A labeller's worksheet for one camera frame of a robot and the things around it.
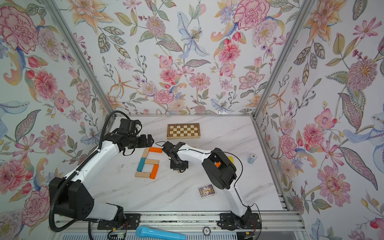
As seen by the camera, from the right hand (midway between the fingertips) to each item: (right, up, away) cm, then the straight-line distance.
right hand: (177, 166), depth 94 cm
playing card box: (+17, -11, -12) cm, 23 cm away
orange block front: (-14, -2, -3) cm, 14 cm away
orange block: (-15, +10, +6) cm, 19 cm away
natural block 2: (+2, +1, -14) cm, 14 cm away
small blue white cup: (+45, +6, -4) cm, 46 cm away
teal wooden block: (-23, +1, +1) cm, 23 cm away
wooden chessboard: (+3, +23, +14) cm, 27 cm away
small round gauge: (+16, -26, -22) cm, 37 cm away
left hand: (-15, +17, -9) cm, 25 cm away
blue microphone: (-13, -24, -26) cm, 37 cm away
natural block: (-22, +8, +6) cm, 24 cm away
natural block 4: (-21, -4, -4) cm, 21 cm away
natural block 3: (-17, +3, +3) cm, 17 cm away
